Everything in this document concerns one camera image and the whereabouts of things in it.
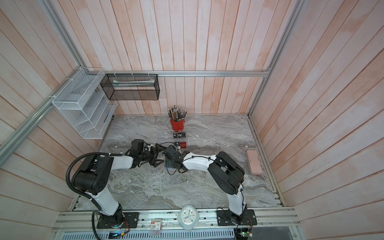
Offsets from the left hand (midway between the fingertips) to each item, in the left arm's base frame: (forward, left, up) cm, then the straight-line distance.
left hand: (166, 155), depth 91 cm
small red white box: (-37, +2, -3) cm, 37 cm away
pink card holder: (-6, +1, -4) cm, 8 cm away
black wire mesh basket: (+43, +26, +20) cm, 54 cm away
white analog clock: (-33, -14, -2) cm, 36 cm away
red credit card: (+10, -10, -4) cm, 15 cm away
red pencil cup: (+26, -5, -3) cm, 27 cm away
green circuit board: (-39, -40, -6) cm, 56 cm away
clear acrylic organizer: (+14, -8, 0) cm, 16 cm away
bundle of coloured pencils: (+27, -5, +9) cm, 29 cm away
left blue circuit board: (-40, +22, -7) cm, 46 cm away
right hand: (-2, -4, -4) cm, 6 cm away
